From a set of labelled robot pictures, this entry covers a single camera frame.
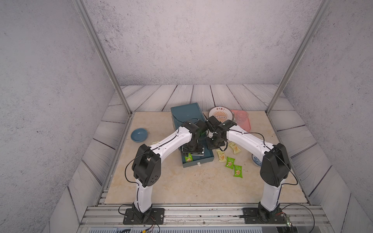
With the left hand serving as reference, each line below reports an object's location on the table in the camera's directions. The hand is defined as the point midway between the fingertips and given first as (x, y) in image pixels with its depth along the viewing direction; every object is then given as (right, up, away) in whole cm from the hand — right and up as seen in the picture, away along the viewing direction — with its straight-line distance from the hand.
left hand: (199, 156), depth 83 cm
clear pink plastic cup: (+35, +24, +31) cm, 53 cm away
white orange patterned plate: (+20, +27, +35) cm, 49 cm away
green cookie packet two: (+20, -6, +8) cm, 22 cm away
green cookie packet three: (+24, -10, +5) cm, 26 cm away
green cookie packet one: (-6, -2, +3) cm, 7 cm away
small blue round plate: (-42, +10, +22) cm, 48 cm away
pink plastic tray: (+38, +16, +29) cm, 51 cm away
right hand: (+6, +5, +3) cm, 8 cm away
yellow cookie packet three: (+15, -2, +11) cm, 18 cm away
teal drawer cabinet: (-6, +26, +10) cm, 28 cm away
